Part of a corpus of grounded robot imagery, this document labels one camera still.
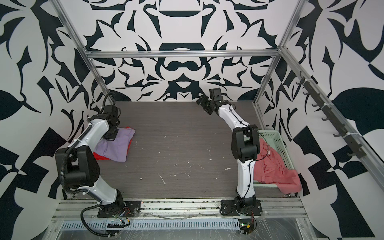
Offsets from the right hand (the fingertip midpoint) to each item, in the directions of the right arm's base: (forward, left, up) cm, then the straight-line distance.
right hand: (199, 101), depth 96 cm
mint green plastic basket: (-48, -31, -19) cm, 60 cm away
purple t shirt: (-25, +50, -14) cm, 58 cm away
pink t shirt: (-38, -37, -15) cm, 55 cm away
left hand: (-22, +55, -1) cm, 59 cm away
